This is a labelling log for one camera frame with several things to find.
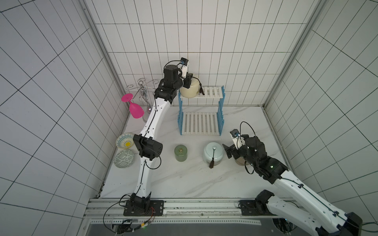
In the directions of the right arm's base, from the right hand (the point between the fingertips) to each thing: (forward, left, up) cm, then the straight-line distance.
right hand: (226, 139), depth 76 cm
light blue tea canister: (-2, +6, -8) cm, 11 cm away
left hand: (+30, +21, +19) cm, 41 cm away
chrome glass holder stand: (+31, +50, +10) cm, 60 cm away
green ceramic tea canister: (-3, +25, -11) cm, 27 cm away
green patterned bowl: (-6, +61, -18) cm, 64 cm away
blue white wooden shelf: (+25, +12, -18) cm, 33 cm away
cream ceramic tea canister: (+24, +19, +12) cm, 33 cm away
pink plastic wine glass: (+20, +56, -2) cm, 60 cm away
